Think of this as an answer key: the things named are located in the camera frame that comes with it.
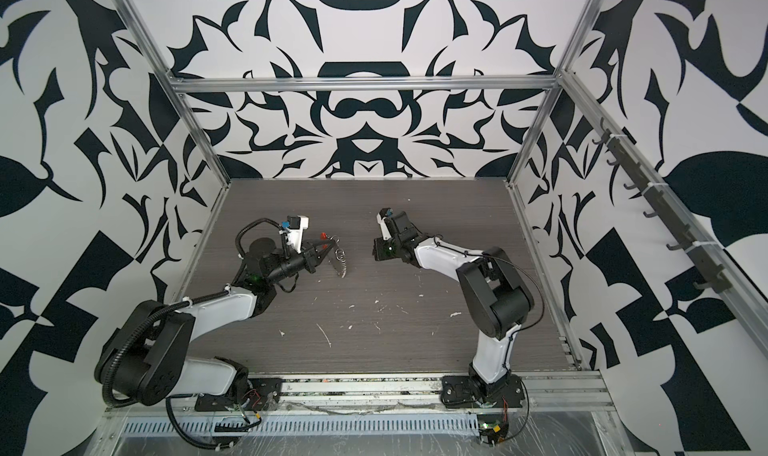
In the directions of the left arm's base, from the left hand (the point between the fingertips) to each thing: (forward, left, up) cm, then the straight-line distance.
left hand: (335, 236), depth 81 cm
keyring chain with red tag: (-4, 0, -5) cm, 6 cm away
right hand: (+5, -12, -12) cm, 17 cm away
